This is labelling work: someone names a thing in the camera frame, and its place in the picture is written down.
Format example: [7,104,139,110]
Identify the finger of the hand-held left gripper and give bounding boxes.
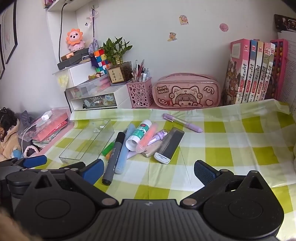
[9,155,47,171]
[59,162,86,172]

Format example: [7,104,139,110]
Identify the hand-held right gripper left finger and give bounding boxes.
[28,159,119,207]

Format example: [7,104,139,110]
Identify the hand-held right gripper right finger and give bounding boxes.
[181,160,270,207]

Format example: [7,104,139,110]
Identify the black marker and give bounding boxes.
[102,132,125,185]

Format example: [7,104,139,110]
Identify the clear plastic organizer box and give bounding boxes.
[59,119,115,161]

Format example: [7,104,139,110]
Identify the white glue stick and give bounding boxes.
[125,120,152,151]

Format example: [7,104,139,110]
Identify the pink highlighter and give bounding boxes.
[136,122,158,153]

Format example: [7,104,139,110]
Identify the dark fuzzy slipper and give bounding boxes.
[24,144,43,158]

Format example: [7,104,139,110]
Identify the green highlighter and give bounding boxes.
[102,142,115,156]

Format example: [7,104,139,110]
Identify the green checked tablecloth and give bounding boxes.
[40,98,296,218]

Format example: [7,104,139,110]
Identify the light blue highlighter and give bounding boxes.
[115,123,136,174]

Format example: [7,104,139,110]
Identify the pink flat box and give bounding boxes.
[18,108,71,144]

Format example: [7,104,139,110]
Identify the white paper slip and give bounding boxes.
[126,149,140,160]

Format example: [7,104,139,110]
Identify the black pencil lead case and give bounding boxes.
[154,127,185,165]

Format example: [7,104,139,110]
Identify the dark-haired doll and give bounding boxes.
[0,107,22,161]

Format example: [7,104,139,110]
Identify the grey hair claw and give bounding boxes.
[19,111,35,127]

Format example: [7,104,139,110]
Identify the purple retractable pen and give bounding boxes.
[162,113,204,133]

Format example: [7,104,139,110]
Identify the beige eraser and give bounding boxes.
[142,140,166,158]

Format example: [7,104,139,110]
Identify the purple dome-topped pen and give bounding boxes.
[148,130,168,144]

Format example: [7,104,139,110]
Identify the clear cartoon-print drawer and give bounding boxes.
[82,93,117,109]

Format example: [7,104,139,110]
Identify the white desktop drawer unit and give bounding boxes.
[65,61,133,112]

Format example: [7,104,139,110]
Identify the pink cartoon pencil case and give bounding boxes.
[152,73,222,108]

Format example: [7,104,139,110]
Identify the clear storage box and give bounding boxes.
[65,75,111,99]

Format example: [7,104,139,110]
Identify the pink perforated pen holder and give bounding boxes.
[126,77,153,109]

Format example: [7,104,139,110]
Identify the pink cat-cover book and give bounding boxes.
[221,39,251,106]

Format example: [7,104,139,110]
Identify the colourful twisted puzzle cube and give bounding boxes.
[94,47,109,75]

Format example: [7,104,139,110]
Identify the bunch of pens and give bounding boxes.
[131,59,151,82]

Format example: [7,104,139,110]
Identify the bamboo plant in glass pot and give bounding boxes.
[100,37,133,85]

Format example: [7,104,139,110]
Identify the white-topped spine book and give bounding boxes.
[255,42,270,101]

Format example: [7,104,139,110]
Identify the purple sachet with tassel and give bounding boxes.
[88,38,100,69]

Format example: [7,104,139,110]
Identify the red-topped spine book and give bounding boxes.
[262,43,276,100]

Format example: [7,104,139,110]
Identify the pink lion plush toy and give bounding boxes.
[66,28,84,52]

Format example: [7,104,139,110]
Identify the pink-framed abacus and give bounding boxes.
[269,39,288,100]

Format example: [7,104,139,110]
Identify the open printed pages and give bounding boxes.
[276,30,296,106]

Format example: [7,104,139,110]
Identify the white shelf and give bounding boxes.
[46,0,102,12]

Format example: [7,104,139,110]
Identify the white charger cable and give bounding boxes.
[20,120,43,158]

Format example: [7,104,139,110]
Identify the black picture frame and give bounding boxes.
[1,0,18,65]
[0,24,5,80]

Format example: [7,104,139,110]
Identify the black cable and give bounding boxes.
[58,2,67,58]

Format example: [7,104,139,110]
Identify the wall hook with ribbon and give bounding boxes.
[85,6,99,40]

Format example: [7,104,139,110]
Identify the dark wall poster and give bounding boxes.
[274,14,296,32]

